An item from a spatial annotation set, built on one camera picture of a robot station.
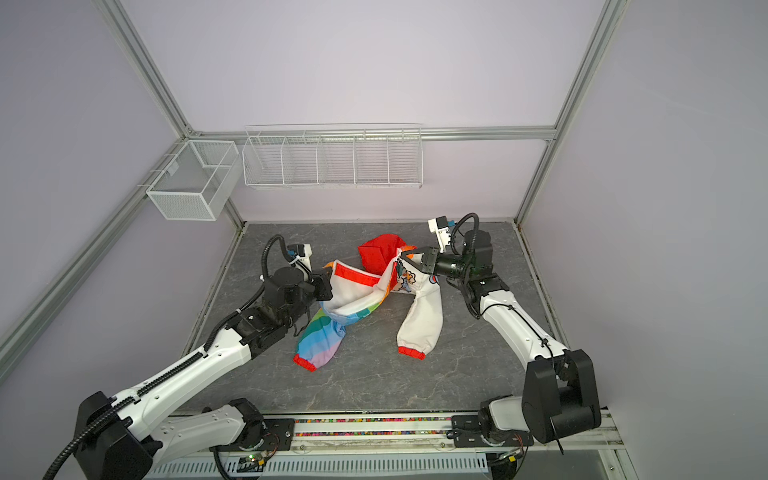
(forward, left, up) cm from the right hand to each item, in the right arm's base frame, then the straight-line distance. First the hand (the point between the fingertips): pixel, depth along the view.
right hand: (401, 258), depth 74 cm
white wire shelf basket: (+44, +25, +1) cm, 51 cm away
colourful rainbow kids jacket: (+1, +11, -14) cm, 18 cm away
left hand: (-2, +18, -4) cm, 18 cm away
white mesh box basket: (+37, +71, -3) cm, 80 cm away
